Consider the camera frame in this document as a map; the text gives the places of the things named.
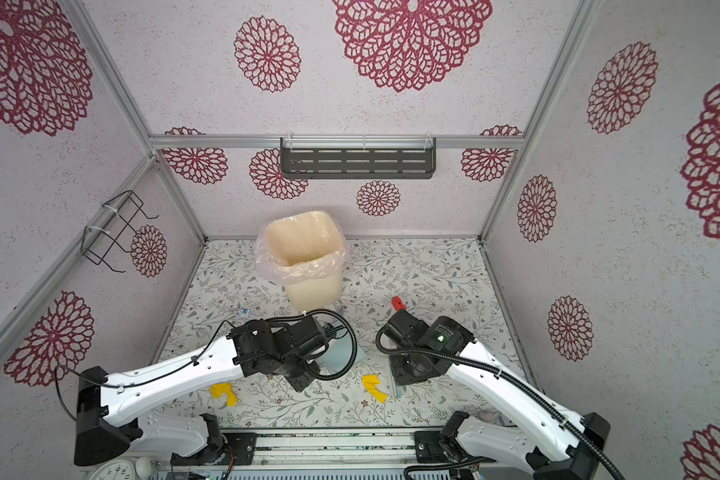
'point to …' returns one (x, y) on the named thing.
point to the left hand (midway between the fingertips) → (307, 376)
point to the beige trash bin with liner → (305, 251)
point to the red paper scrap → (398, 304)
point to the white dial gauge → (114, 470)
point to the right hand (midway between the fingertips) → (400, 370)
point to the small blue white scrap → (244, 310)
